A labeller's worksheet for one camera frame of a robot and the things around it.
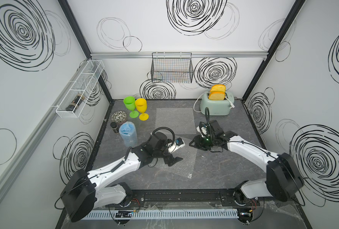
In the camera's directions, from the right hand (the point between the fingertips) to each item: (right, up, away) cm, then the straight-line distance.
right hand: (191, 146), depth 82 cm
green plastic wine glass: (-40, +26, +14) cm, 50 cm away
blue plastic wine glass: (-37, +8, +1) cm, 38 cm away
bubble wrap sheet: (-40, -1, +8) cm, 41 cm away
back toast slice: (+21, +37, +16) cm, 46 cm away
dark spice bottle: (-49, +10, +11) cm, 51 cm away
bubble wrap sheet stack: (-4, +13, +26) cm, 29 cm away
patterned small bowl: (-52, +16, +25) cm, 59 cm away
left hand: (-8, -1, -5) cm, 10 cm away
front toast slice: (+20, +31, +13) cm, 39 cm away
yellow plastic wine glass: (-33, +26, +17) cm, 45 cm away
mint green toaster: (+21, +23, +20) cm, 38 cm away
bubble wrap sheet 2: (-4, -14, +2) cm, 14 cm away
